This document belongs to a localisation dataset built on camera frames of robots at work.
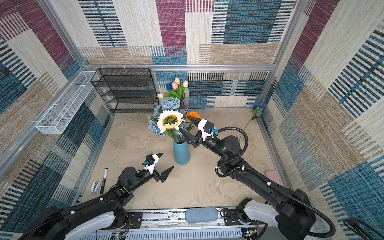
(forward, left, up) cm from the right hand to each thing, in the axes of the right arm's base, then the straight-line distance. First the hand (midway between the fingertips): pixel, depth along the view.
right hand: (183, 123), depth 60 cm
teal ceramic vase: (+2, +3, -27) cm, 28 cm away
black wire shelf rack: (+52, +44, -23) cm, 72 cm away
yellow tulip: (+42, +5, -9) cm, 43 cm away
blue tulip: (+39, +10, -11) cm, 42 cm away
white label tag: (-26, +7, -40) cm, 48 cm away
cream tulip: (+41, 0, -11) cm, 42 cm away
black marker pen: (-8, +48, -39) cm, 62 cm away
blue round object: (+40, -52, -37) cm, 75 cm away
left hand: (-3, +10, -23) cm, 25 cm away
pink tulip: (+39, +7, -11) cm, 41 cm away
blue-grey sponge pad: (-26, -6, -38) cm, 46 cm away
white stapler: (-11, +50, -38) cm, 64 cm away
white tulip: (+37, +17, -17) cm, 44 cm away
